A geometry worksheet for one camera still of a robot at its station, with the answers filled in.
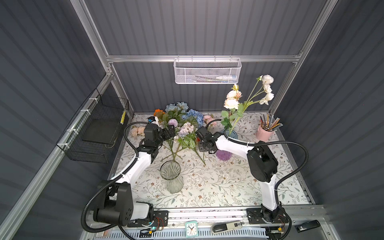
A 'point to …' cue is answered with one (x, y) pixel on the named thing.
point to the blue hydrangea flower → (199, 117)
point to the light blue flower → (181, 106)
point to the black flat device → (307, 225)
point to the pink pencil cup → (262, 135)
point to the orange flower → (158, 113)
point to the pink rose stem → (207, 118)
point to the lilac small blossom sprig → (186, 129)
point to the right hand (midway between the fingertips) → (204, 147)
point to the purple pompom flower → (173, 121)
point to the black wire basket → (92, 135)
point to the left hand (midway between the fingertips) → (167, 127)
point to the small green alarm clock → (191, 228)
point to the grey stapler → (219, 227)
